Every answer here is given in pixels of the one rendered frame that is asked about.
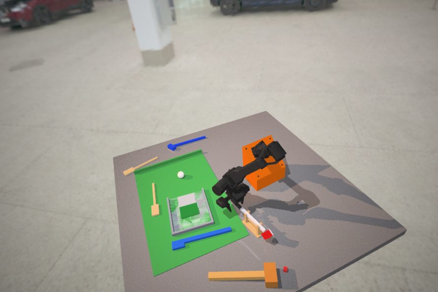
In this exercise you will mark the green flat mat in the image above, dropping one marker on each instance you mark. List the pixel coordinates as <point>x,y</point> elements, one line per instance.
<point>197,175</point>

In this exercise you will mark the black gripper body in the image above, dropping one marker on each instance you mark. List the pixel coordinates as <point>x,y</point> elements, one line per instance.
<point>223,202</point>

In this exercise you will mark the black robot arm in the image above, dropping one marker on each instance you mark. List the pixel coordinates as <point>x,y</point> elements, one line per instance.
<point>235,176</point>

